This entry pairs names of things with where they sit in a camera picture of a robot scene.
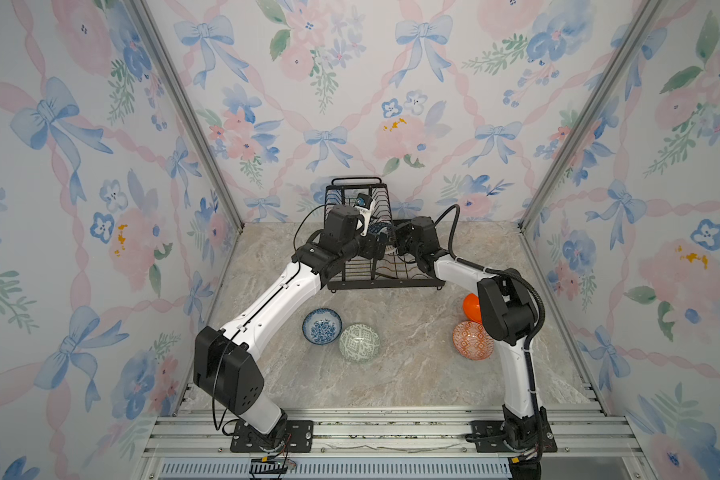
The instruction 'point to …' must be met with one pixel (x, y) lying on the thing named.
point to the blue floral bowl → (322, 326)
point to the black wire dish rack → (359, 271)
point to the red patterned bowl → (471, 341)
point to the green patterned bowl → (359, 343)
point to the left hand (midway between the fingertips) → (374, 227)
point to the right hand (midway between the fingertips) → (383, 223)
